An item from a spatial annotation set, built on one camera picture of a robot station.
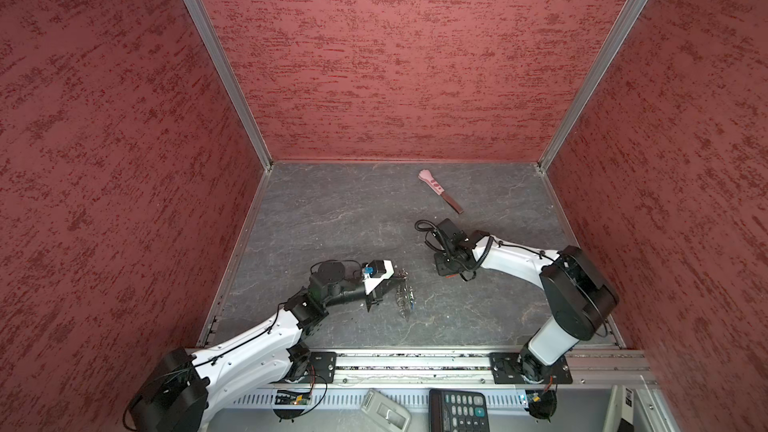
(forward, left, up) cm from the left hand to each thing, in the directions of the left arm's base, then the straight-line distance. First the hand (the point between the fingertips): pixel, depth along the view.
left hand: (401, 283), depth 73 cm
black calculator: (-25, -13, -13) cm, 31 cm away
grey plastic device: (-26, +2, -14) cm, 29 cm away
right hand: (+10, -14, -15) cm, 22 cm away
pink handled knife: (+48, -11, -13) cm, 51 cm away
